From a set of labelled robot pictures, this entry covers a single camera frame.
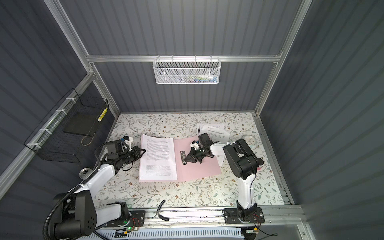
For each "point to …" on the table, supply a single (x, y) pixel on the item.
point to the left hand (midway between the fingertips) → (144, 150)
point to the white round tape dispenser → (250, 139)
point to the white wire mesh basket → (187, 71)
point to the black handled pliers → (160, 216)
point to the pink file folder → (209, 167)
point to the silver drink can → (84, 172)
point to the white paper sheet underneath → (217, 131)
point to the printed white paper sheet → (157, 160)
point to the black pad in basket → (83, 123)
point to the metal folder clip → (182, 156)
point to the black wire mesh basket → (48, 141)
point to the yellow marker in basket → (102, 114)
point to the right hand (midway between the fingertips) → (186, 161)
